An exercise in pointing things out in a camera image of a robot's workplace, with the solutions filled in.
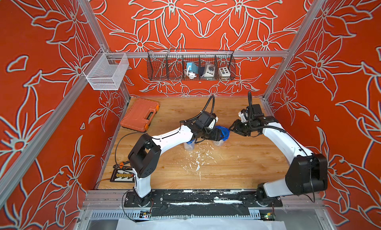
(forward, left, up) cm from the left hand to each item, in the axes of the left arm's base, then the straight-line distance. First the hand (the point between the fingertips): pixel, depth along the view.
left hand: (220, 135), depth 82 cm
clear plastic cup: (-1, 0, -7) cm, 7 cm away
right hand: (+4, -5, +1) cm, 6 cm away
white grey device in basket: (+36, +8, +19) cm, 41 cm away
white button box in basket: (+38, -2, +16) cm, 42 cm away
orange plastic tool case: (+18, +54, -8) cm, 58 cm away
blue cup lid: (+2, -3, +1) cm, 3 cm away
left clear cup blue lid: (-4, +18, -7) cm, 19 cm away
